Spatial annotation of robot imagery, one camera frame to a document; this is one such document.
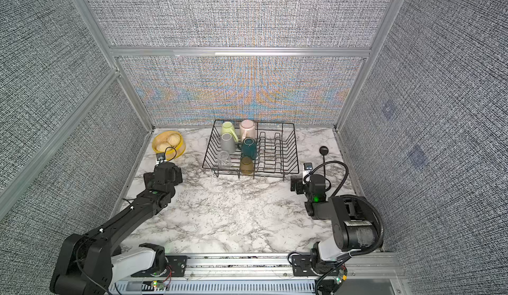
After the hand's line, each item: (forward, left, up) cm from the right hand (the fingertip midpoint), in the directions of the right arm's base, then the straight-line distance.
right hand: (302, 169), depth 94 cm
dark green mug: (+9, +25, +6) cm, 28 cm away
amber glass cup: (+2, +26, +1) cm, 26 cm away
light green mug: (+22, +37, +6) cm, 43 cm away
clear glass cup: (+4, +38, +2) cm, 38 cm away
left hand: (-4, +61, +7) cm, 62 cm away
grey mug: (+13, +36, +3) cm, 39 cm away
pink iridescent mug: (+20, +26, +6) cm, 34 cm away
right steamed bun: (+19, +66, 0) cm, 69 cm away
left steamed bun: (+14, +71, 0) cm, 72 cm away
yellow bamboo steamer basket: (+14, +67, -5) cm, 68 cm away
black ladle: (+15, -15, -5) cm, 21 cm away
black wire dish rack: (+12, +11, 0) cm, 16 cm away
